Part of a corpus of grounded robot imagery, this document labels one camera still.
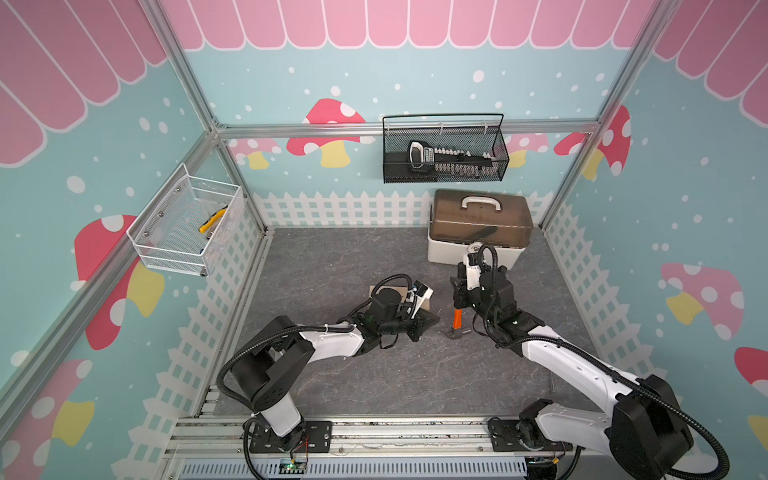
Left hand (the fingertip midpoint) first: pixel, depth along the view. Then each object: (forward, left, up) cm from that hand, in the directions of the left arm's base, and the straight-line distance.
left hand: (437, 323), depth 83 cm
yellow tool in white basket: (+17, +59, +23) cm, 66 cm away
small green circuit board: (-33, +36, -13) cm, 50 cm away
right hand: (+10, -5, +8) cm, 14 cm away
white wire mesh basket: (+16, +65, +21) cm, 70 cm away
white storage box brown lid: (+41, -12, +2) cm, 43 cm away
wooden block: (+1, +10, +15) cm, 18 cm away
